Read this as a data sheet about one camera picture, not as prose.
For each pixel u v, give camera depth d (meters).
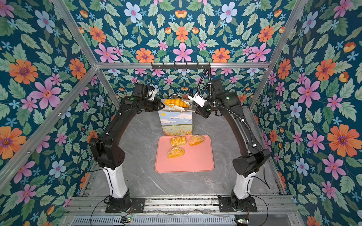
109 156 0.51
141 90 0.67
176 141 0.94
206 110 0.64
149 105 0.73
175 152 0.88
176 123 0.90
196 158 0.91
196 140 0.95
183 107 0.80
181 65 0.93
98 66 0.93
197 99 0.64
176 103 0.80
